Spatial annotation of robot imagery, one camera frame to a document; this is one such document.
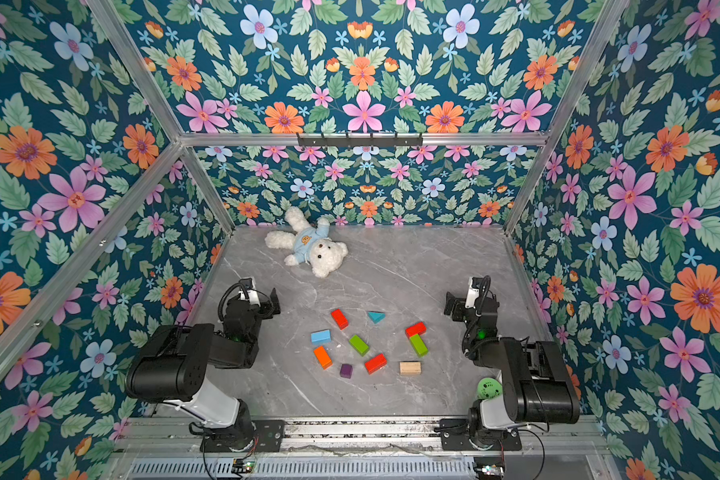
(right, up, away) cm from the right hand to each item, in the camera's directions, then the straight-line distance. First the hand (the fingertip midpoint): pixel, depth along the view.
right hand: (471, 292), depth 92 cm
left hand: (-67, +1, 0) cm, 67 cm away
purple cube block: (-38, -21, -9) cm, 45 cm away
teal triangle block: (-30, -8, +1) cm, 31 cm away
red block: (-41, -9, +1) cm, 42 cm away
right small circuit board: (-2, -39, -22) cm, 45 cm away
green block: (-17, -15, -4) cm, 23 cm away
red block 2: (-17, -12, 0) cm, 21 cm away
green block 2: (-35, -15, -5) cm, 39 cm away
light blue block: (-47, -13, -3) cm, 49 cm away
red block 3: (-30, -20, -7) cm, 37 cm away
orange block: (-46, -19, -6) cm, 50 cm away
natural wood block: (-20, -20, -10) cm, 30 cm away
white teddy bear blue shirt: (-53, +15, +10) cm, 56 cm away
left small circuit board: (-62, -40, -21) cm, 77 cm away
